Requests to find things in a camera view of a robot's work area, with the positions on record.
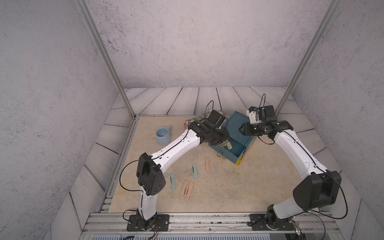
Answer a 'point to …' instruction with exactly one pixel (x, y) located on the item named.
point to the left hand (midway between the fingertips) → (234, 140)
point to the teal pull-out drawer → (234, 154)
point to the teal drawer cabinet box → (233, 123)
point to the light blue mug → (163, 135)
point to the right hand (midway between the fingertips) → (243, 129)
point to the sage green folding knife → (228, 144)
